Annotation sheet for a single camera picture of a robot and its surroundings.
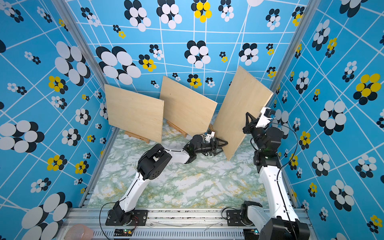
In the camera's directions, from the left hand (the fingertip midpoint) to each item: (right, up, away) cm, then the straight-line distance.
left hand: (228, 146), depth 85 cm
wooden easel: (-64, +6, +17) cm, 67 cm away
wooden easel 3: (-9, +10, +6) cm, 15 cm away
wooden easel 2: (-33, +10, +20) cm, 40 cm away
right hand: (+7, +18, -15) cm, 24 cm away
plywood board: (-57, +20, +8) cm, 61 cm away
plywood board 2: (-23, +21, +9) cm, 33 cm away
